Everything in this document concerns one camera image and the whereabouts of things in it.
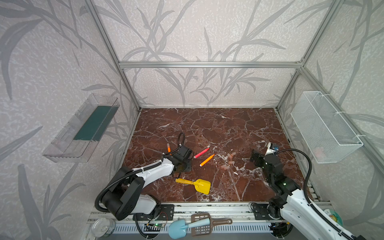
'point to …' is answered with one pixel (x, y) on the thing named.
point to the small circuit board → (158, 225)
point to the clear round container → (103, 227)
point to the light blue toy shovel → (177, 228)
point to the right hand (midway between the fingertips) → (260, 147)
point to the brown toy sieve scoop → (205, 230)
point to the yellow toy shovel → (201, 185)
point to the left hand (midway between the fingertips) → (190, 162)
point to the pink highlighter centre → (201, 153)
